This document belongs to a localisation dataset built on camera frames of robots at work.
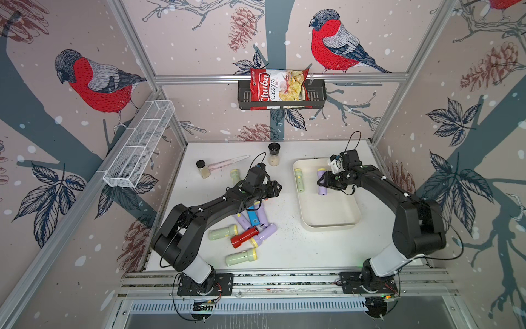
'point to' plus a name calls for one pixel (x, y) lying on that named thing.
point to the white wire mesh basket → (142, 137)
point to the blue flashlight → (253, 216)
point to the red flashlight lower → (237, 240)
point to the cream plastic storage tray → (322, 208)
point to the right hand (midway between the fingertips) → (320, 181)
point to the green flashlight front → (248, 255)
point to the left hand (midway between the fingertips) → (282, 184)
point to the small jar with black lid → (205, 171)
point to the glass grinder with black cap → (274, 158)
